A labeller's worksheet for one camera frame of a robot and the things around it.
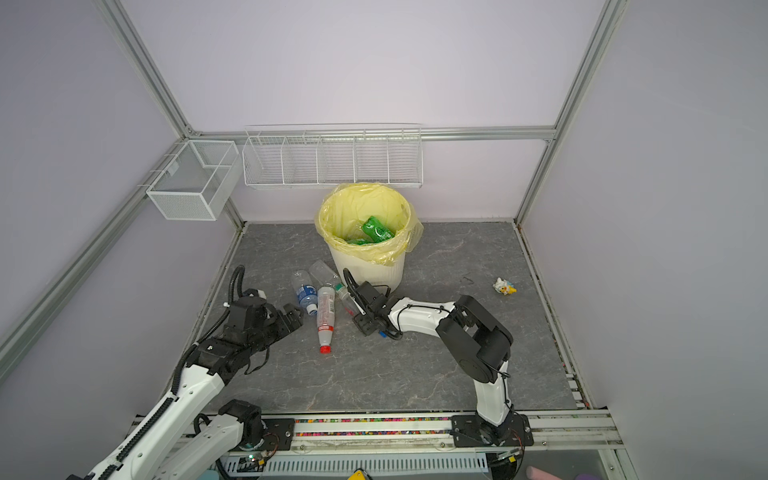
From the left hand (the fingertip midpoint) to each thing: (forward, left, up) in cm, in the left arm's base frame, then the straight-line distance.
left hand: (292, 322), depth 80 cm
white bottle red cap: (+12, -7, -8) cm, 16 cm away
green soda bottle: (+26, -23, +7) cm, 36 cm away
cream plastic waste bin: (+11, -20, +7) cm, 24 cm away
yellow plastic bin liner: (+33, -13, +9) cm, 36 cm away
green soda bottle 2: (+25, -18, +3) cm, 31 cm away
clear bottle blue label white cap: (+13, 0, -7) cm, 15 cm away
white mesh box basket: (+46, +35, +14) cm, 59 cm away
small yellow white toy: (+12, -65, -9) cm, 66 cm away
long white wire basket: (+50, -7, +18) cm, 54 cm away
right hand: (+6, -20, -11) cm, 24 cm away
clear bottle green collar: (+24, -3, -10) cm, 26 cm away
